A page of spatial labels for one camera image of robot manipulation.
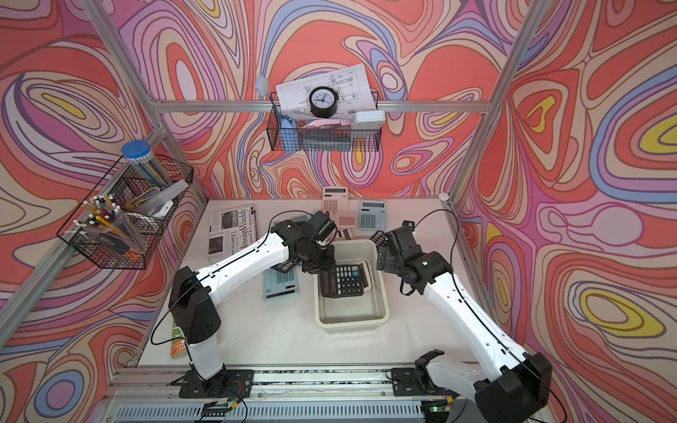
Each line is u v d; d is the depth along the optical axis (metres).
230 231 1.05
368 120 0.71
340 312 0.86
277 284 0.91
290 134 0.80
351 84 0.82
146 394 0.73
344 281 0.89
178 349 0.75
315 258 0.68
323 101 0.78
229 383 0.73
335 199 1.18
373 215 1.11
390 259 0.70
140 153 0.70
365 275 0.91
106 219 0.58
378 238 1.04
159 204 0.72
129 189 0.78
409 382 0.72
